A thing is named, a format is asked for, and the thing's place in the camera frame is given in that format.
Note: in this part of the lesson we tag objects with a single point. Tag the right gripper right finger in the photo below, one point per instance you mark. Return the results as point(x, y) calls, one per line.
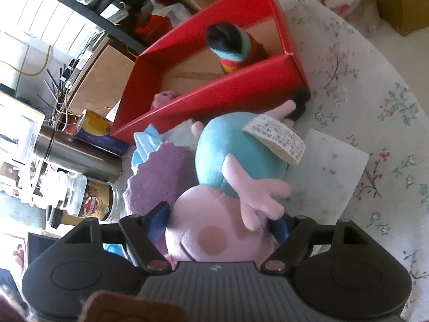
point(293, 235)

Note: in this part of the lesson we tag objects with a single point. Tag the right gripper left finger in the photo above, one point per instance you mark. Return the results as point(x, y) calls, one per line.
point(141, 233)

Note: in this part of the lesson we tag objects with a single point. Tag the white foam sponge block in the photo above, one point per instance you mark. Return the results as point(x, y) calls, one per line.
point(325, 179)

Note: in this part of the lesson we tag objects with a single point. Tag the pink pig plush toy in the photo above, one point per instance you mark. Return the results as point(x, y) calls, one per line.
point(240, 181)

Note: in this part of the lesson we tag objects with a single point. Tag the purple fuzzy cloth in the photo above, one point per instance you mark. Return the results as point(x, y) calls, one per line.
point(164, 177)

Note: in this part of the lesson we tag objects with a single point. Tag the glass Moccona coffee jar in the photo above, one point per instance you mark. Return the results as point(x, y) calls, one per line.
point(79, 195)

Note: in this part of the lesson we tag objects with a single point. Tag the light blue face masks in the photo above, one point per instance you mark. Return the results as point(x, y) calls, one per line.
point(150, 140)

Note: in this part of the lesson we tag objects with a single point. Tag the yellow blue tin can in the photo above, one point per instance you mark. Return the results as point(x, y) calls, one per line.
point(95, 130)

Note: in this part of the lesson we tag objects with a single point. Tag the stainless steel thermos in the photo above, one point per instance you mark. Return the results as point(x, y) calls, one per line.
point(57, 147)

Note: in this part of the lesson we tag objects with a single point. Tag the small pink item in box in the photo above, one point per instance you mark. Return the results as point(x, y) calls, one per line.
point(163, 98)

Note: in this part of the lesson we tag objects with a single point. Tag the brown cardboard box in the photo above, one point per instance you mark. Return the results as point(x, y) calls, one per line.
point(101, 82)

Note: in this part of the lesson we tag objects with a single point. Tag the floral white tablecloth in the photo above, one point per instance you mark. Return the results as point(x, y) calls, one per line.
point(357, 96)

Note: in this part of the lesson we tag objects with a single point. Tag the red cardboard box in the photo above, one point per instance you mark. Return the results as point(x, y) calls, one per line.
point(181, 61)

